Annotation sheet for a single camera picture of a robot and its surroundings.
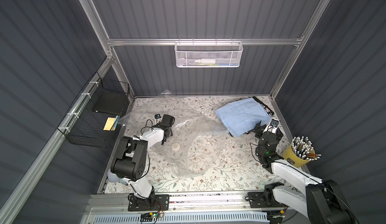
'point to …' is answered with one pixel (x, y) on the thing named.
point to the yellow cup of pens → (300, 152)
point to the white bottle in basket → (207, 61)
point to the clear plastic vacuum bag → (191, 145)
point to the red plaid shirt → (268, 108)
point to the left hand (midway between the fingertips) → (160, 132)
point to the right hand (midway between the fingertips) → (270, 125)
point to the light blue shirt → (242, 116)
